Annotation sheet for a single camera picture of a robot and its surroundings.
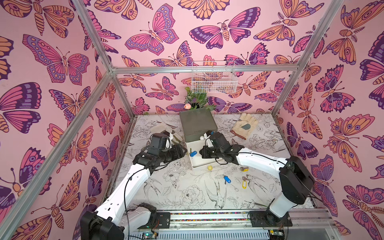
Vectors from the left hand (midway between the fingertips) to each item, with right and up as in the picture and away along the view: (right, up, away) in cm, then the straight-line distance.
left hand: (184, 150), depth 78 cm
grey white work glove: (-6, +8, -4) cm, 11 cm away
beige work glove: (+43, +13, +35) cm, 57 cm away
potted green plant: (+6, +26, +15) cm, 30 cm away
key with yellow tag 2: (+35, -13, +12) cm, 39 cm away
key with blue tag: (+4, -4, +12) cm, 13 cm away
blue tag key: (+24, -18, +10) cm, 32 cm away
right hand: (+6, -3, +6) cm, 9 cm away
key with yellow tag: (+34, -20, +8) cm, 40 cm away
